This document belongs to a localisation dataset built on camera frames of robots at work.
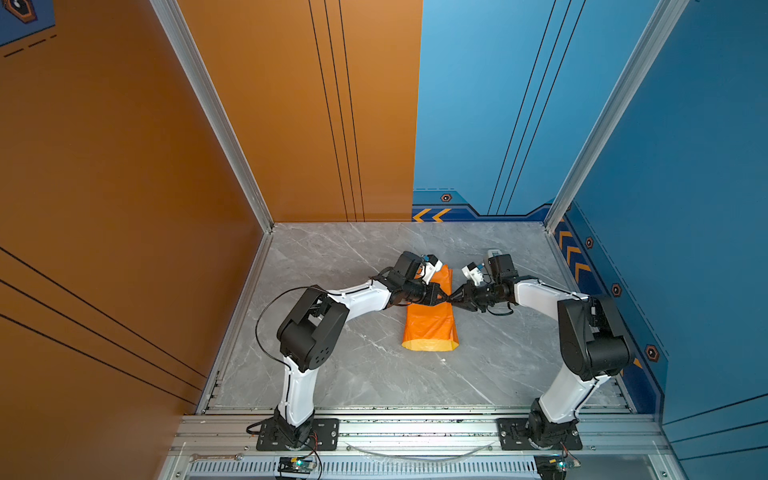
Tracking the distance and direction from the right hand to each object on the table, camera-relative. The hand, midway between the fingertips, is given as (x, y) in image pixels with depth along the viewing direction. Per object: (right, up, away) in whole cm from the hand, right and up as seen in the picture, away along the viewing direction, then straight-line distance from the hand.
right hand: (451, 300), depth 91 cm
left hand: (-1, +2, -2) cm, 3 cm away
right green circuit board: (+21, -36, -20) cm, 46 cm away
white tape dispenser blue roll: (+18, +14, +14) cm, 27 cm away
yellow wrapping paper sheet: (-7, -7, -7) cm, 12 cm away
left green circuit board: (-41, -36, -20) cm, 58 cm away
